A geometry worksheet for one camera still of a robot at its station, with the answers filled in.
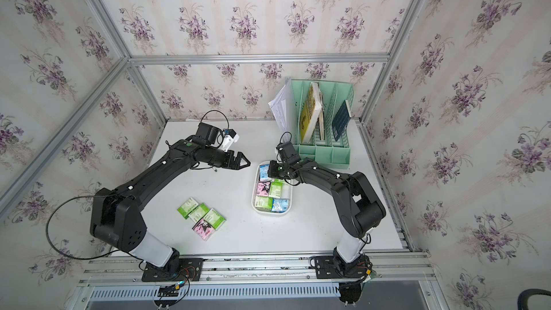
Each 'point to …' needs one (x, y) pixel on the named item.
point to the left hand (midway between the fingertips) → (243, 163)
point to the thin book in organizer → (321, 126)
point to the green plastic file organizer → (329, 151)
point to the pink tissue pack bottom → (204, 229)
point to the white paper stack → (281, 106)
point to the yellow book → (311, 112)
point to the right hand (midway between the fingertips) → (269, 171)
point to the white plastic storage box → (287, 189)
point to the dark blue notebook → (341, 120)
